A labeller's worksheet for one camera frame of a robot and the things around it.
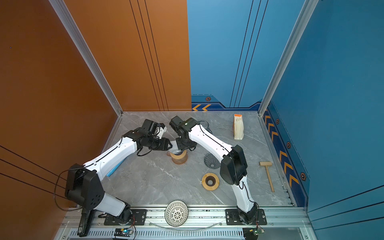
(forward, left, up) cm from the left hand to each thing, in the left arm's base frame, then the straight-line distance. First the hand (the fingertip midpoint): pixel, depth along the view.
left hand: (169, 144), depth 85 cm
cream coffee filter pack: (+18, -44, -5) cm, 48 cm away
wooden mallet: (-6, -59, -12) cm, 60 cm away
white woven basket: (-32, -6, -13) cm, 35 cm away
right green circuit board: (-40, -43, -15) cm, 60 cm away
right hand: (-1, -8, -1) cm, 8 cm away
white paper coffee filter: (-1, -3, -2) cm, 4 cm away
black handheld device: (-35, +37, -11) cm, 52 cm away
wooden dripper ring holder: (-6, -5, -4) cm, 9 cm away
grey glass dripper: (-5, -25, -10) cm, 27 cm away
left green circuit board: (-40, +19, -16) cm, 47 cm away
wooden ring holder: (-16, -24, -13) cm, 32 cm away
